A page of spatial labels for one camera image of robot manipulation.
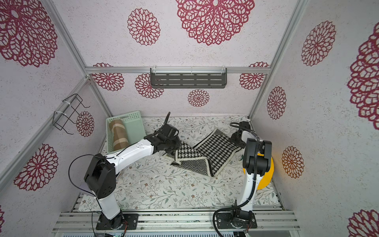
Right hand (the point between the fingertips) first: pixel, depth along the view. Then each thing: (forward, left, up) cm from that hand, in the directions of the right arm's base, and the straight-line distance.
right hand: (236, 139), depth 105 cm
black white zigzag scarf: (-14, +21, 0) cm, 26 cm away
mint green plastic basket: (+12, +78, -2) cm, 79 cm away
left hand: (-14, +38, +13) cm, 42 cm away
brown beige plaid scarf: (-5, +81, +6) cm, 81 cm away
